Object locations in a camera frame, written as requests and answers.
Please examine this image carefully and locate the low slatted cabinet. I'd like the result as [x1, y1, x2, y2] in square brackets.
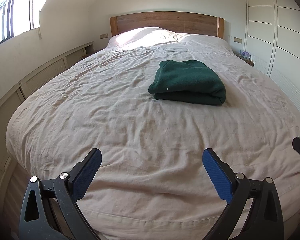
[0, 42, 93, 212]

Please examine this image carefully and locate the wooden headboard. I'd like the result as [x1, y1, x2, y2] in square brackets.
[110, 11, 225, 38]

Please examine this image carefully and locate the wall switch plate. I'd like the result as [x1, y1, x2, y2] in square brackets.
[234, 37, 242, 43]
[100, 34, 108, 39]

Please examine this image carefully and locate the blue tissue pack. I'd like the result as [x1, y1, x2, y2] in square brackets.
[240, 51, 251, 60]

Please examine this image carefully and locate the green knit sweater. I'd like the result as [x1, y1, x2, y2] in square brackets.
[148, 60, 226, 106]

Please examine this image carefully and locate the left wall switch plate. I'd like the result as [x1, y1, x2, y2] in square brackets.
[100, 34, 108, 39]

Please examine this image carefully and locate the window with dark frame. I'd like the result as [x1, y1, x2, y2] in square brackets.
[0, 0, 47, 44]

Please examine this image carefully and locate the white built-in wardrobe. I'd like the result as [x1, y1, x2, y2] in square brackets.
[244, 0, 300, 112]

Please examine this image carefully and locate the white bed sheet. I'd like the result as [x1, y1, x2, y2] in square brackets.
[6, 28, 300, 239]

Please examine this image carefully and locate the wooden nightstand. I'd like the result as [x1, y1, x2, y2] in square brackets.
[234, 52, 254, 67]

